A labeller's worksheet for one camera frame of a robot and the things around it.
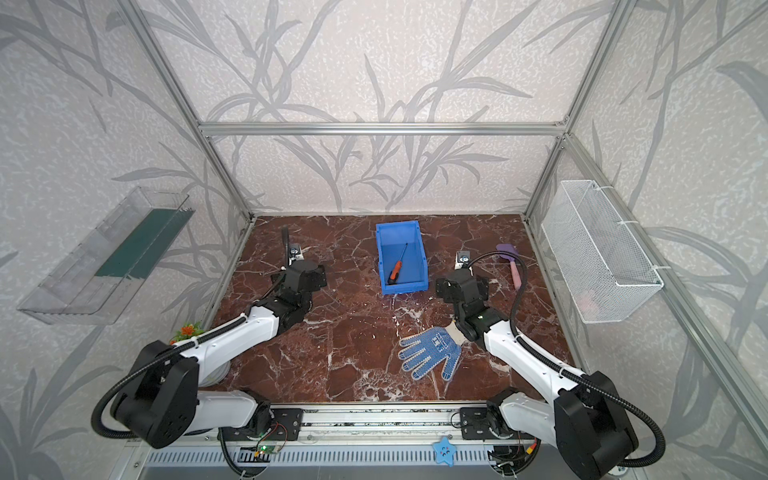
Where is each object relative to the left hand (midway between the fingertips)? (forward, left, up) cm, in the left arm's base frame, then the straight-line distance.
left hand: (306, 258), depth 88 cm
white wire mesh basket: (-17, -71, +21) cm, 76 cm away
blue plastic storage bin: (+19, -24, -15) cm, 35 cm away
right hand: (-3, -45, 0) cm, 46 cm away
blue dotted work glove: (-20, -38, -15) cm, 45 cm away
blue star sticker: (-46, -39, -13) cm, 62 cm away
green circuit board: (-46, +3, -14) cm, 48 cm away
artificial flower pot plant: (-24, +23, +3) cm, 33 cm away
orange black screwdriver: (+2, -26, -13) cm, 29 cm away
